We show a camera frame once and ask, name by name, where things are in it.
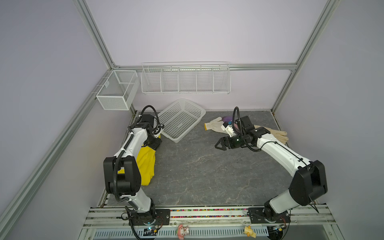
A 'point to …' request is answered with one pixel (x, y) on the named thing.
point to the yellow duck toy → (248, 231)
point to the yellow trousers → (146, 160)
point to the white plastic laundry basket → (179, 118)
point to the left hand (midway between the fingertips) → (152, 144)
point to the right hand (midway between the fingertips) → (220, 145)
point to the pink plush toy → (181, 231)
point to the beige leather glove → (281, 135)
